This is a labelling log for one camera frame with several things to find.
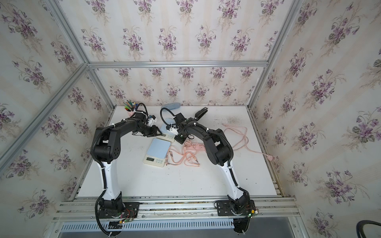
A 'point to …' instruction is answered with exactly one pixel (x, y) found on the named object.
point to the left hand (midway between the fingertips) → (160, 135)
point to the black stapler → (200, 113)
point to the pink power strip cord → (270, 157)
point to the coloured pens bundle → (129, 105)
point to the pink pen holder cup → (130, 113)
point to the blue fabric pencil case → (171, 106)
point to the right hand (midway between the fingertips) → (180, 138)
